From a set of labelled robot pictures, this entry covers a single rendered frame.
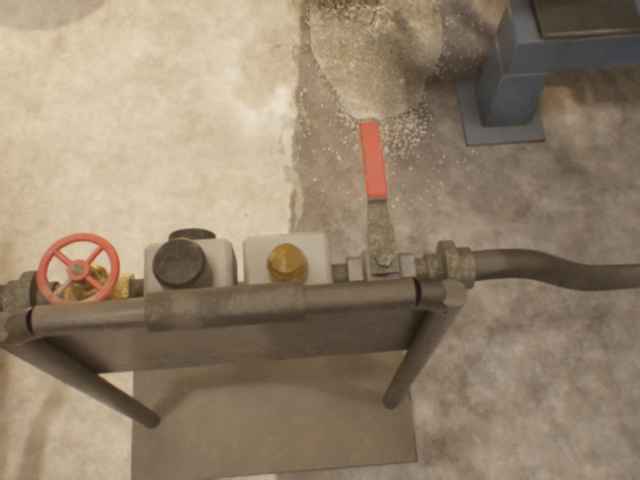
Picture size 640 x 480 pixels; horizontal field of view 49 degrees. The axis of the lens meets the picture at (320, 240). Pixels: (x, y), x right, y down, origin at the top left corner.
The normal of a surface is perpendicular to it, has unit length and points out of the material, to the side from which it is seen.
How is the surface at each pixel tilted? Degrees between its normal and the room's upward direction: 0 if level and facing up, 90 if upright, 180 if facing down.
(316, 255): 0
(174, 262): 0
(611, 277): 39
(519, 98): 90
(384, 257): 0
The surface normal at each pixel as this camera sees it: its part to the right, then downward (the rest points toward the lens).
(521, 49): 0.07, 0.92
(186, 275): 0.00, -0.37
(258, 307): 0.04, 0.07
